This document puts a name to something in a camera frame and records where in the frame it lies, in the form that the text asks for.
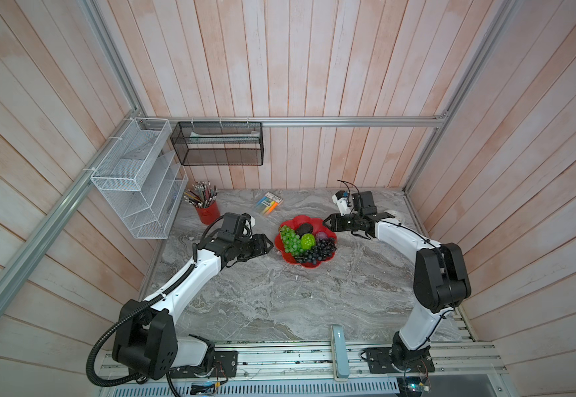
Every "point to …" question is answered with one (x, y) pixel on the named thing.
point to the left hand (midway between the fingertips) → (267, 250)
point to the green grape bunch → (291, 240)
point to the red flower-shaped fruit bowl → (318, 226)
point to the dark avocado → (304, 228)
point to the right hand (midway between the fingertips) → (327, 220)
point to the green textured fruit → (308, 241)
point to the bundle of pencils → (201, 194)
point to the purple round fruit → (321, 235)
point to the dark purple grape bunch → (321, 250)
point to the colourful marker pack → (269, 203)
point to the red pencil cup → (209, 214)
